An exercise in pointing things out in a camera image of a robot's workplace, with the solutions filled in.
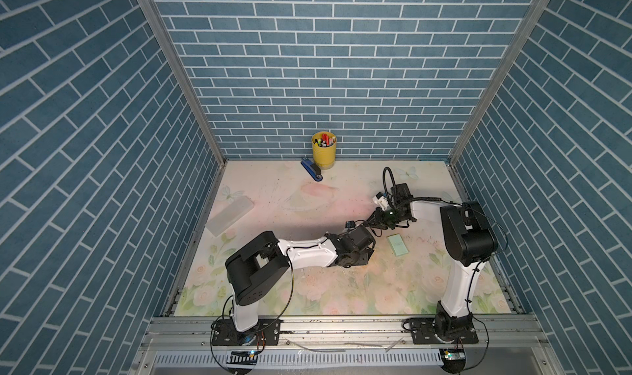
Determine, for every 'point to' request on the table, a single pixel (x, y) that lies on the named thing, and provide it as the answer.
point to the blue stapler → (313, 169)
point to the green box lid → (397, 244)
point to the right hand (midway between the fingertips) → (369, 224)
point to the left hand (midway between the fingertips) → (369, 261)
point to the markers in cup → (325, 141)
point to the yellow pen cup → (324, 149)
